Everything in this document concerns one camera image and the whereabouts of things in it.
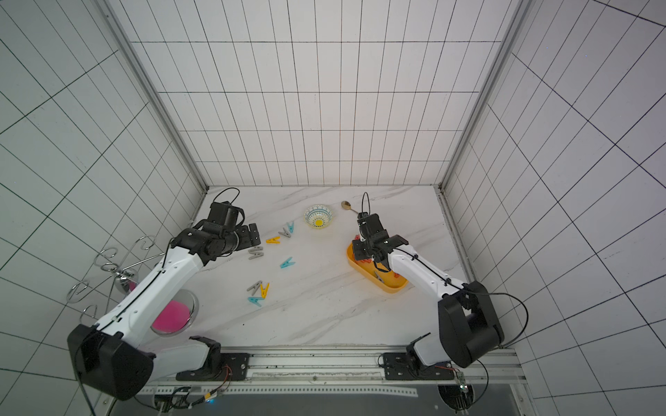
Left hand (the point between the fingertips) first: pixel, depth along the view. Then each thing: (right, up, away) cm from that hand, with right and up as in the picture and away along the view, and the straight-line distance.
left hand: (242, 242), depth 81 cm
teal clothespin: (+12, -10, +14) cm, 21 cm away
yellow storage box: (+44, -12, +10) cm, 47 cm away
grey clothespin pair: (0, -6, +15) cm, 16 cm away
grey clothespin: (+9, +1, +23) cm, 24 cm away
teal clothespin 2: (+2, -20, +5) cm, 21 cm away
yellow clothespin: (+5, -2, +20) cm, 21 cm away
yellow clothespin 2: (+5, -18, +7) cm, 20 cm away
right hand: (+35, -2, +8) cm, 36 cm away
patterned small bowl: (+22, +8, +26) cm, 35 cm away
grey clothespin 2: (+1, -17, +8) cm, 19 cm away
